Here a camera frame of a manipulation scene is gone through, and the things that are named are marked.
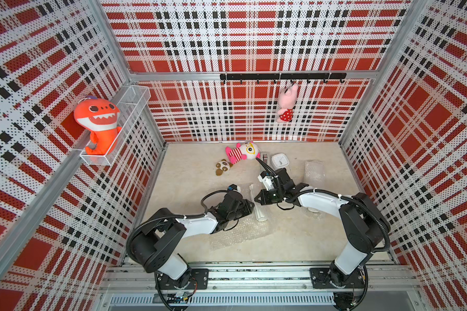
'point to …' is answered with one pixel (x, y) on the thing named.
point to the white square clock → (279, 161)
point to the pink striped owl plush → (247, 151)
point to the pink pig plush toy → (287, 100)
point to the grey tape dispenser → (265, 156)
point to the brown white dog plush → (223, 165)
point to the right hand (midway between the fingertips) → (258, 198)
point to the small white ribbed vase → (258, 207)
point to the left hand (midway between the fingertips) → (255, 204)
